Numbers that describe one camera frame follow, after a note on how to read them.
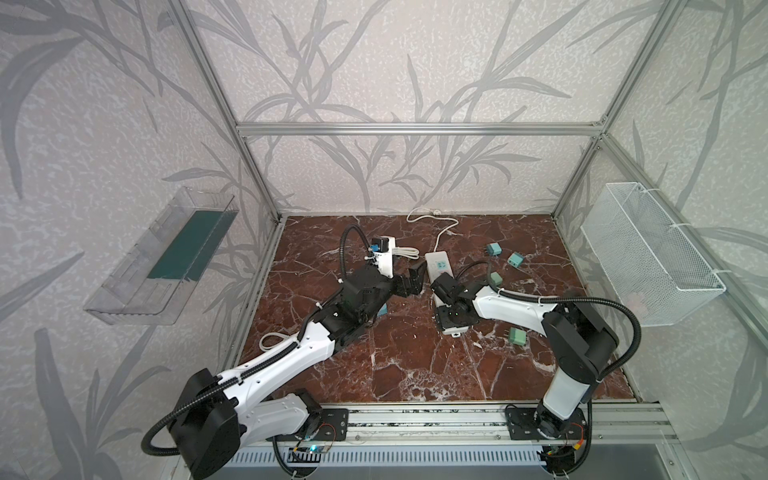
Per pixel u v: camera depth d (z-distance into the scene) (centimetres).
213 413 39
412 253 108
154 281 64
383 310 93
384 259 64
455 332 89
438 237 112
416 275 65
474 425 75
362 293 55
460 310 67
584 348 47
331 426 73
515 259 105
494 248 108
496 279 99
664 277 61
